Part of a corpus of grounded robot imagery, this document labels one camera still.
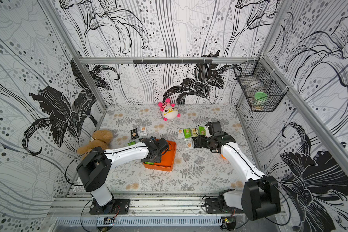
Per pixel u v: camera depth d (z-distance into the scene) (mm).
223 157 548
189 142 956
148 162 806
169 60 911
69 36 805
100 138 900
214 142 589
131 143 966
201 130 1023
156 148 646
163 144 713
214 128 649
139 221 765
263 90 801
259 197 396
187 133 1012
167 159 875
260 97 779
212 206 720
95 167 487
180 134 1010
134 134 1010
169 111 1073
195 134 1012
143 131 1016
